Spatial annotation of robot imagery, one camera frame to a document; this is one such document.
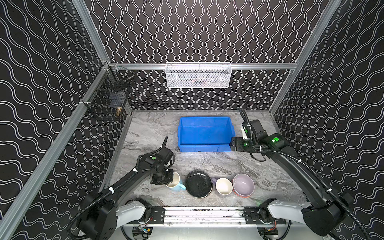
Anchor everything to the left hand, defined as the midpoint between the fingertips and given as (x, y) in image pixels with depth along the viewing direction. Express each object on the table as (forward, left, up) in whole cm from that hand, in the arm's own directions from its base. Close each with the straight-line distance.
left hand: (171, 181), depth 79 cm
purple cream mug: (+1, -28, -6) cm, 29 cm away
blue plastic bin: (+37, -19, -7) cm, 42 cm away
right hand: (+15, -34, +13) cm, 40 cm away
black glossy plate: (+1, -15, -6) cm, 16 cm away
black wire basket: (+40, +43, +19) cm, 62 cm away
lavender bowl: (+1, -38, -5) cm, 39 cm away
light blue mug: (-3, -3, +3) cm, 5 cm away
